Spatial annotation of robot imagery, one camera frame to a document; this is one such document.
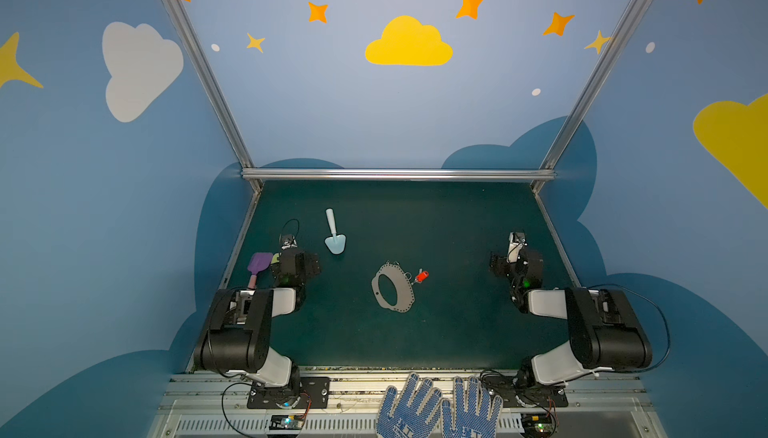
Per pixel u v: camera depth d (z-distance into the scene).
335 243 1.04
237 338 0.45
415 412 0.72
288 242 0.82
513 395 0.73
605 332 0.46
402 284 0.94
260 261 0.97
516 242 0.83
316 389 0.75
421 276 0.96
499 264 0.87
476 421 0.70
